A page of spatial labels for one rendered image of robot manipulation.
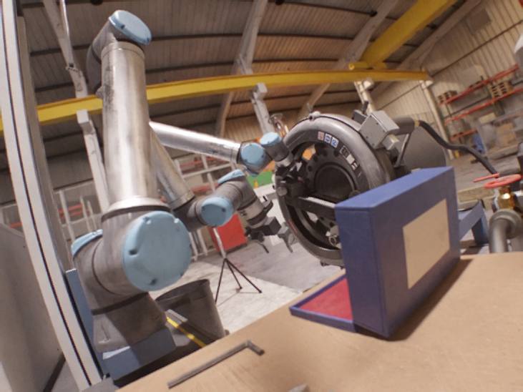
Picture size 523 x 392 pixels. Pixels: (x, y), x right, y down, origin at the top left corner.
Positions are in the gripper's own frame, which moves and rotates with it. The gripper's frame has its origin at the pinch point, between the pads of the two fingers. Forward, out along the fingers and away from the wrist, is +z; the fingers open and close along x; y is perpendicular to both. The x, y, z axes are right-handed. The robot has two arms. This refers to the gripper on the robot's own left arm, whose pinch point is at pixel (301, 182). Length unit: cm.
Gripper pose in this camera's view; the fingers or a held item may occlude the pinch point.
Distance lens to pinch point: 139.1
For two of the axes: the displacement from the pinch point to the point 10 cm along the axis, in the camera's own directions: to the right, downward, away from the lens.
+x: -7.2, -1.6, 6.8
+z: 5.1, 5.4, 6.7
